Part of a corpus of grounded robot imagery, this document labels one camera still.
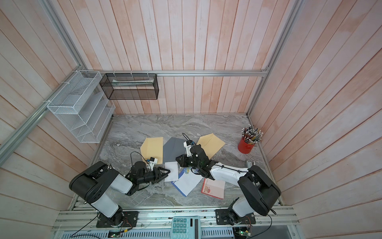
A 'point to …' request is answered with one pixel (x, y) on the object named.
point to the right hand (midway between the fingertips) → (176, 158)
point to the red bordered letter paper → (172, 167)
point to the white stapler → (248, 164)
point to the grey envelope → (173, 147)
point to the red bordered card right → (215, 187)
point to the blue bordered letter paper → (187, 181)
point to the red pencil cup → (244, 147)
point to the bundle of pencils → (251, 135)
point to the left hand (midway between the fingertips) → (169, 175)
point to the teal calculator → (185, 227)
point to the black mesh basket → (130, 86)
